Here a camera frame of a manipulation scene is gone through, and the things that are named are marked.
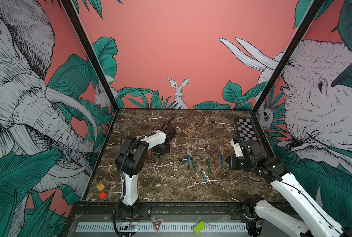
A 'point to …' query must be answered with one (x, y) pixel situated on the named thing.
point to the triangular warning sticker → (157, 224)
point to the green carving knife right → (208, 164)
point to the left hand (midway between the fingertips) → (162, 151)
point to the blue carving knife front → (198, 163)
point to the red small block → (102, 195)
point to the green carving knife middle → (193, 164)
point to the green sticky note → (198, 227)
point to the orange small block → (101, 186)
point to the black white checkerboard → (245, 129)
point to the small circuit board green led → (133, 227)
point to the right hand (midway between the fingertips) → (225, 157)
